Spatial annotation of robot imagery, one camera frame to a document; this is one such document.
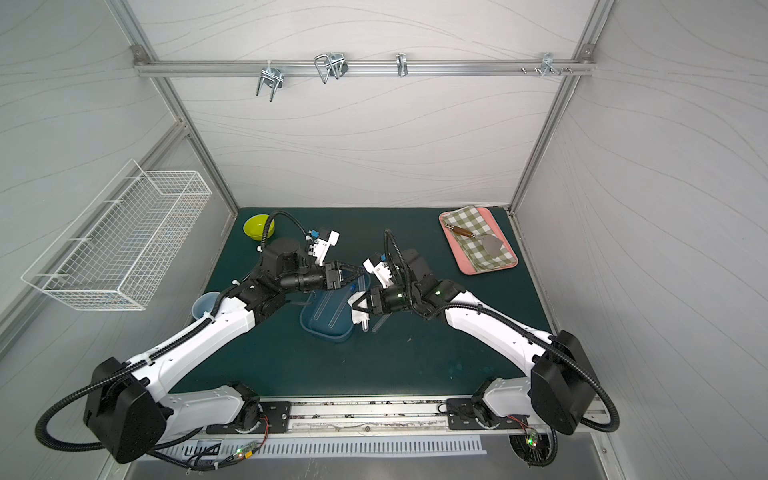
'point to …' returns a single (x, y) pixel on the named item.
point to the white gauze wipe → (358, 316)
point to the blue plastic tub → (326, 312)
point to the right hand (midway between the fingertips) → (354, 306)
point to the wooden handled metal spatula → (489, 244)
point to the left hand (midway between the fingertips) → (361, 274)
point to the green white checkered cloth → (473, 221)
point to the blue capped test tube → (336, 315)
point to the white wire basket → (116, 251)
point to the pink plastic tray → (460, 255)
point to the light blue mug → (205, 302)
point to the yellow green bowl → (254, 226)
